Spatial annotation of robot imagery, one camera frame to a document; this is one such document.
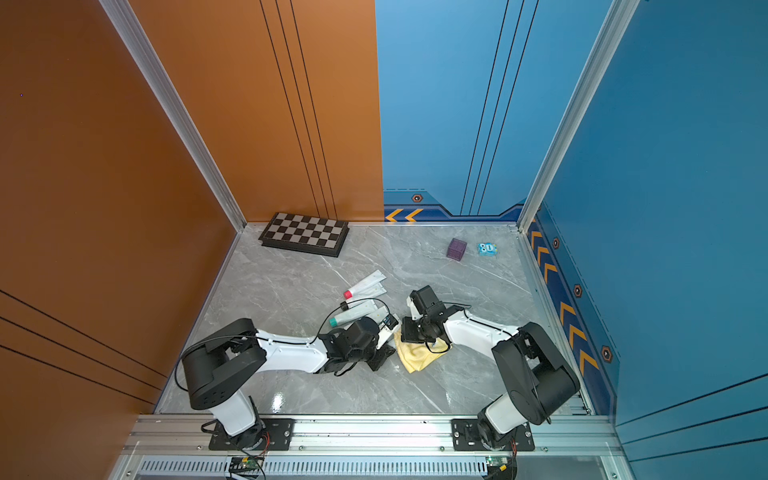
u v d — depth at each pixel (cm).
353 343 68
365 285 100
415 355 84
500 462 72
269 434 73
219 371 46
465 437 72
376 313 95
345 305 96
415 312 76
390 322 77
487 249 112
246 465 72
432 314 71
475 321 57
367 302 96
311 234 113
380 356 77
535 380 44
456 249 106
